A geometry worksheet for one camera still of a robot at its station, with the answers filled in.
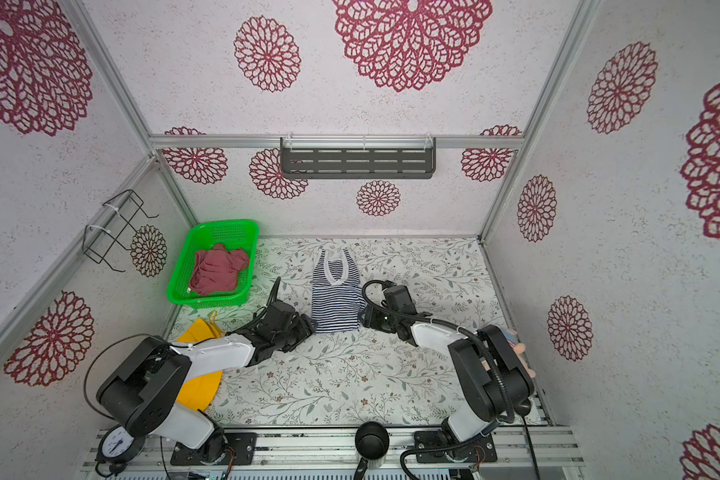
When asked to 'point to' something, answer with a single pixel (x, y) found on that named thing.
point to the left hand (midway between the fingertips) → (312, 330)
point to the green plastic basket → (234, 234)
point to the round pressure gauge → (118, 448)
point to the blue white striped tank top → (337, 298)
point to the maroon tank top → (215, 270)
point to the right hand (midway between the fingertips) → (363, 313)
